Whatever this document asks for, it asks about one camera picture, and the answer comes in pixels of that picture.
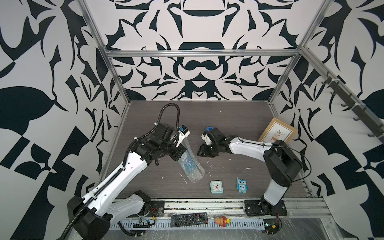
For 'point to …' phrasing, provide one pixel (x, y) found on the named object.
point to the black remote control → (189, 219)
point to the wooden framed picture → (276, 130)
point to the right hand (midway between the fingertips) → (198, 152)
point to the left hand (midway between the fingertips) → (182, 146)
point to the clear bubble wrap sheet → (190, 164)
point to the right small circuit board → (271, 226)
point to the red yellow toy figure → (222, 221)
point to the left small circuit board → (144, 225)
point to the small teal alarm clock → (216, 187)
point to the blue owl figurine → (242, 186)
